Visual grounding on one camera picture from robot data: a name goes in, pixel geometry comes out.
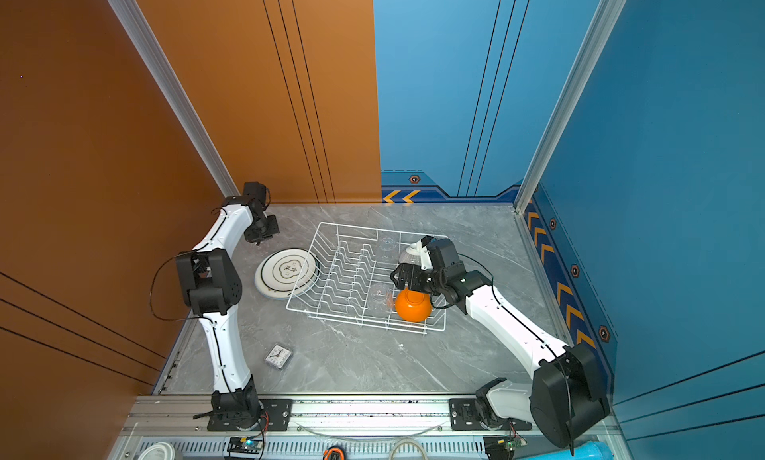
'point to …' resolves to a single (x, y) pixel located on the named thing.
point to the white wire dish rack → (347, 278)
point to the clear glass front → (380, 300)
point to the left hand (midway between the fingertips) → (268, 231)
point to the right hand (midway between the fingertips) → (400, 278)
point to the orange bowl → (413, 306)
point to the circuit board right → (501, 447)
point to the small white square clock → (278, 356)
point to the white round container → (157, 451)
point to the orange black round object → (334, 453)
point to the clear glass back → (387, 245)
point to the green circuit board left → (245, 445)
